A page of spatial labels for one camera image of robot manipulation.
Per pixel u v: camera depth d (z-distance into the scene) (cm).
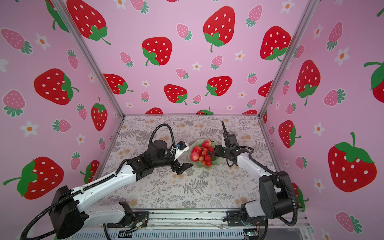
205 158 89
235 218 73
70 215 39
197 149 93
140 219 73
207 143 95
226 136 70
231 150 69
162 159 62
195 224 73
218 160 91
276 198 43
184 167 65
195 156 86
